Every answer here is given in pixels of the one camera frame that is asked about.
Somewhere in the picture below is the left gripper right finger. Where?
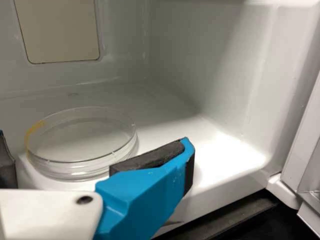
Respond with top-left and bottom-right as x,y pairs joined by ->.
93,136 -> 196,240

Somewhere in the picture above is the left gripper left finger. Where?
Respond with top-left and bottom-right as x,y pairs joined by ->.
0,129 -> 19,190

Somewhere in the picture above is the black platform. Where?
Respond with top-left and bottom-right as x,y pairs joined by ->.
159,186 -> 301,240

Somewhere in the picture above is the petri dish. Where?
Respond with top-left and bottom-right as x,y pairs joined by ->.
24,105 -> 140,181

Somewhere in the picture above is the incubator door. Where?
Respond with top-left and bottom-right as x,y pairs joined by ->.
281,71 -> 320,226

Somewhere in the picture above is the white incubator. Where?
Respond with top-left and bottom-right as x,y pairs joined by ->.
0,0 -> 320,238

